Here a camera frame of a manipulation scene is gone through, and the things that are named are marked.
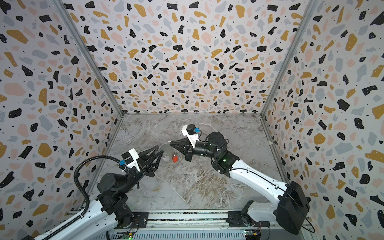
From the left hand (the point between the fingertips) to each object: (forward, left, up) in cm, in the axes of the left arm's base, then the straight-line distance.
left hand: (158, 149), depth 58 cm
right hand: (+3, -4, 0) cm, 5 cm away
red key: (+2, -5, -12) cm, 13 cm away
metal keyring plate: (+4, -2, -8) cm, 9 cm away
